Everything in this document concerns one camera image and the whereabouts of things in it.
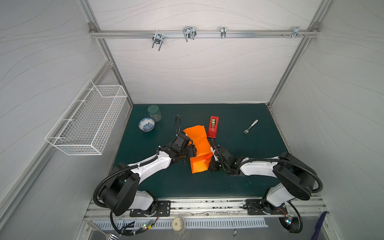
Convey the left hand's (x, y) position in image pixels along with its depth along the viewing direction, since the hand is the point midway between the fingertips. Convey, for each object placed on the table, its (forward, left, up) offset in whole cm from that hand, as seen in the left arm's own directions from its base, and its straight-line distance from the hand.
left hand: (194, 148), depth 88 cm
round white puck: (-37, +6, +4) cm, 38 cm away
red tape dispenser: (+18, -12, -2) cm, 21 cm away
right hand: (-4, -10, -6) cm, 13 cm away
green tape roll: (+21, -12, 0) cm, 24 cm away
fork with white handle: (+18, -36, -7) cm, 41 cm away
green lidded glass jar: (+26, +29, +4) cm, 39 cm away
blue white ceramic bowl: (+22, +36, -6) cm, 42 cm away
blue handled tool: (-35, -61, -8) cm, 71 cm away
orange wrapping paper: (+10, -2, -1) cm, 10 cm away
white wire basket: (-2, +50, +24) cm, 56 cm away
